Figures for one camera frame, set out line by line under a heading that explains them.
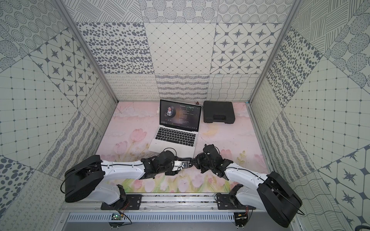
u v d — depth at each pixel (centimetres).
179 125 102
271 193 42
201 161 76
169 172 76
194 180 82
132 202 73
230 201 66
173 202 76
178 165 72
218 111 107
